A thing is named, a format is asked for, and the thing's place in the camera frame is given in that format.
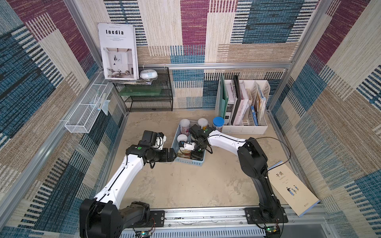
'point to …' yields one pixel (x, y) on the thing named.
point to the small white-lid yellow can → (181, 137)
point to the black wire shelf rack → (157, 97)
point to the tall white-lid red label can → (185, 124)
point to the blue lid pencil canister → (218, 122)
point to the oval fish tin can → (184, 153)
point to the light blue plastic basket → (183, 144)
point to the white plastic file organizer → (248, 126)
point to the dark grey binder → (239, 99)
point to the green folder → (223, 96)
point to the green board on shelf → (140, 90)
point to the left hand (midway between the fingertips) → (168, 155)
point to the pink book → (243, 105)
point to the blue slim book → (254, 115)
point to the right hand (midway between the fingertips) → (192, 153)
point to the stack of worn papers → (259, 102)
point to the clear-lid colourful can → (203, 122)
